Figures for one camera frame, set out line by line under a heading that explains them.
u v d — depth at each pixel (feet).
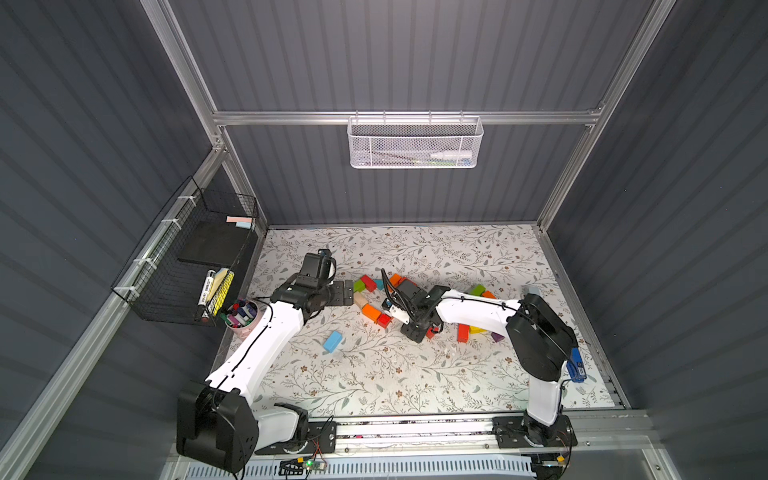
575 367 2.66
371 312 3.14
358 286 3.29
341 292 2.46
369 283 3.32
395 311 2.71
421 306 2.22
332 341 2.91
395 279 3.44
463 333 2.90
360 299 3.24
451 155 2.97
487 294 3.24
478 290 3.30
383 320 3.04
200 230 2.63
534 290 3.13
